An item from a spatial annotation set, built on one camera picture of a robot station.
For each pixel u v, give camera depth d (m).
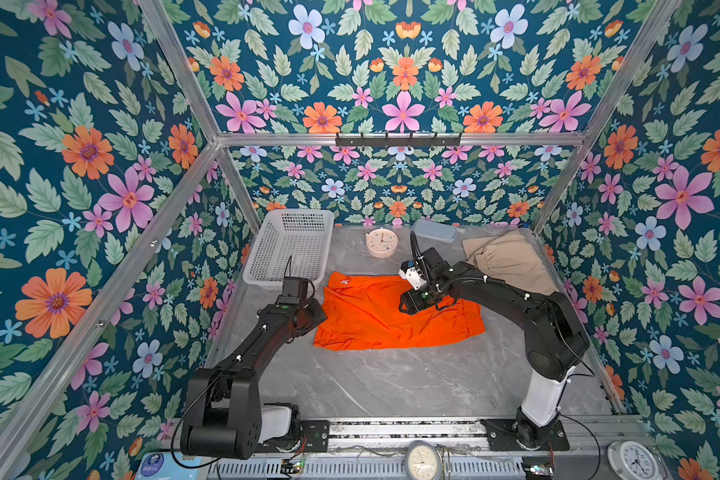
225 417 0.41
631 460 0.68
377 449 0.73
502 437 0.73
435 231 1.18
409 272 0.84
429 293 0.77
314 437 0.73
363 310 0.95
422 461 0.67
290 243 1.15
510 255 1.07
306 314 0.79
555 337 0.49
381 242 1.11
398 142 0.93
